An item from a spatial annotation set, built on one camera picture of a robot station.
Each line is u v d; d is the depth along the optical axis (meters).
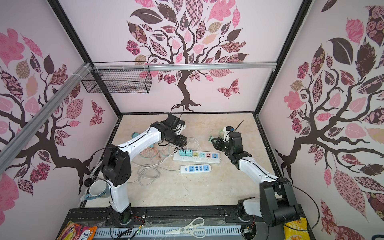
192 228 0.70
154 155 0.96
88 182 0.77
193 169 0.88
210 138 0.87
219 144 0.76
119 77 0.94
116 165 0.49
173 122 0.73
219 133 1.09
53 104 0.65
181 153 0.90
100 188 0.75
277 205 0.41
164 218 0.75
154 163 0.92
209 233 0.70
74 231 0.68
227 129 0.79
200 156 0.92
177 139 0.81
